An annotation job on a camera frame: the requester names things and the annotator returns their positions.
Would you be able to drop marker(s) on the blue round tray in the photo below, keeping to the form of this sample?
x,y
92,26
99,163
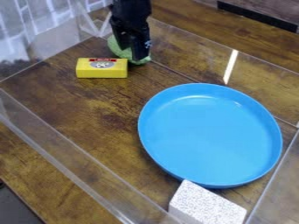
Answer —
x,y
209,134

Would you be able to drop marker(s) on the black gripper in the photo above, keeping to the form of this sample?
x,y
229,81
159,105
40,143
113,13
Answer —
x,y
129,26

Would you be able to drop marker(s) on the yellow rectangular box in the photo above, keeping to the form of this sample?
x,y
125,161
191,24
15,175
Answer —
x,y
101,68

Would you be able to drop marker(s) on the clear acrylic enclosure wall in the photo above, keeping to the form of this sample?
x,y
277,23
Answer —
x,y
71,155

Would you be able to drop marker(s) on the white speckled foam block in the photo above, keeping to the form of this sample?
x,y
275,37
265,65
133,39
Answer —
x,y
197,206

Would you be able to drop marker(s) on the green knobbly soft toy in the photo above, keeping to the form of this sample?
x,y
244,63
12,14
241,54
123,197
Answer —
x,y
124,54

